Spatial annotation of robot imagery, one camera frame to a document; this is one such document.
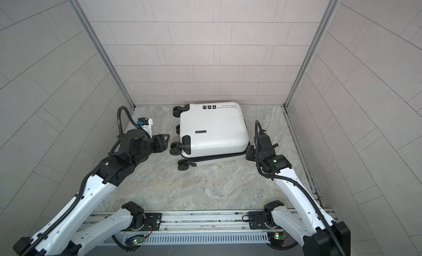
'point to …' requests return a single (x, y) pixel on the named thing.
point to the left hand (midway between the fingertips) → (169, 134)
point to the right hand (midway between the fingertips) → (248, 149)
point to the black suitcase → (211, 133)
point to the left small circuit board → (138, 239)
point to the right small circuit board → (279, 236)
